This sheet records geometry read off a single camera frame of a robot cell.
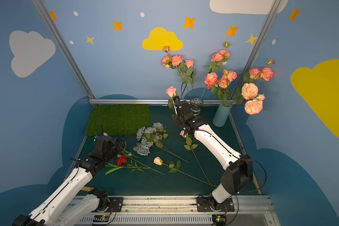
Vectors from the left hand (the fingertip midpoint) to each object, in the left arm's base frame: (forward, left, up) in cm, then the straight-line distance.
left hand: (122, 141), depth 81 cm
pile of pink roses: (+5, -42, -15) cm, 45 cm away
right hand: (+15, -34, +11) cm, 38 cm away
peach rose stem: (-6, -20, -14) cm, 25 cm away
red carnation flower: (-9, +2, -13) cm, 15 cm away
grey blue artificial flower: (+8, -15, -7) cm, 19 cm away
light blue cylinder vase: (+24, -63, -3) cm, 68 cm away
